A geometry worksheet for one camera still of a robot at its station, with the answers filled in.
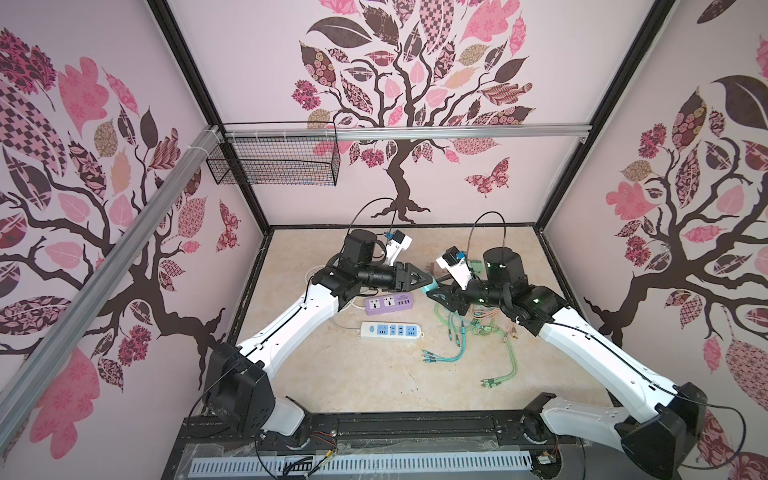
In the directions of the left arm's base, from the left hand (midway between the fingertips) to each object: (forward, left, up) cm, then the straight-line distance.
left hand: (427, 286), depth 70 cm
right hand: (+2, -2, -1) cm, 3 cm away
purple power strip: (+10, +9, -25) cm, 28 cm away
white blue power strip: (0, +9, -25) cm, 27 cm away
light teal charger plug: (-1, -1, +1) cm, 1 cm away
